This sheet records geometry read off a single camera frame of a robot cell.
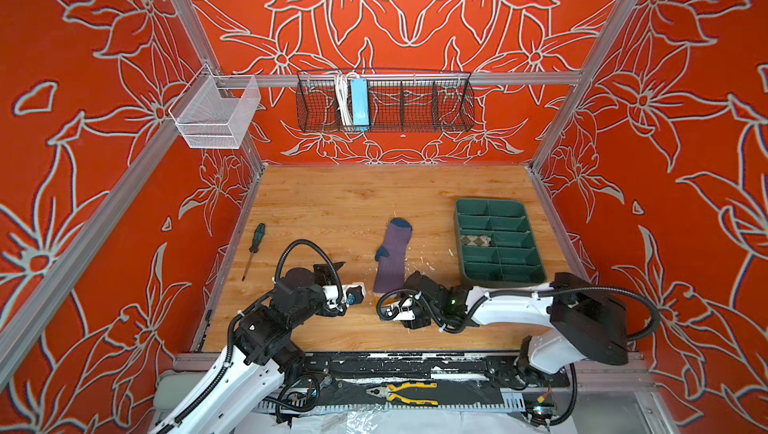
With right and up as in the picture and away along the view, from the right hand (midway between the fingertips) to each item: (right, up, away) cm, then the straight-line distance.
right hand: (393, 302), depth 83 cm
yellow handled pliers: (-2, -16, -13) cm, 21 cm away
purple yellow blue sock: (-1, +7, +7) cm, 10 cm away
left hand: (-13, +11, -9) cm, 20 cm away
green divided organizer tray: (+32, +16, +7) cm, 36 cm away
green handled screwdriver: (-45, +13, +12) cm, 48 cm away
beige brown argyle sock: (+26, +16, +9) cm, 32 cm away
